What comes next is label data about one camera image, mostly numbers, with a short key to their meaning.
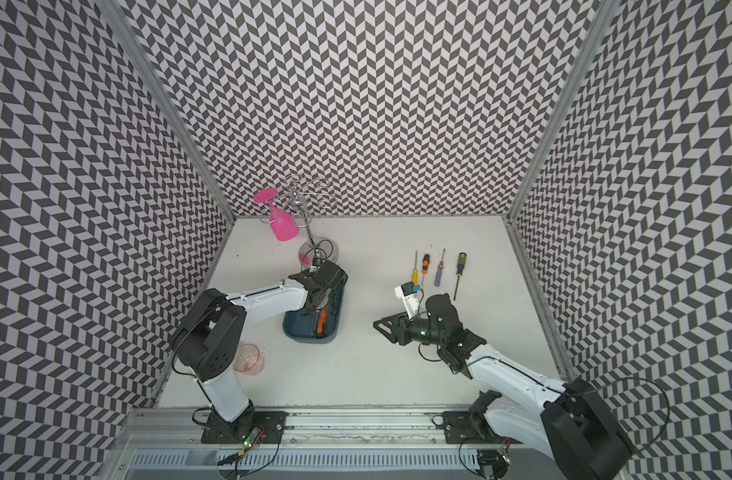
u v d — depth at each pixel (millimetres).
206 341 471
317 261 856
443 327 618
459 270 1019
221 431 667
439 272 1014
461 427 732
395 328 694
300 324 890
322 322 884
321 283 705
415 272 1019
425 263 1039
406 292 721
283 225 963
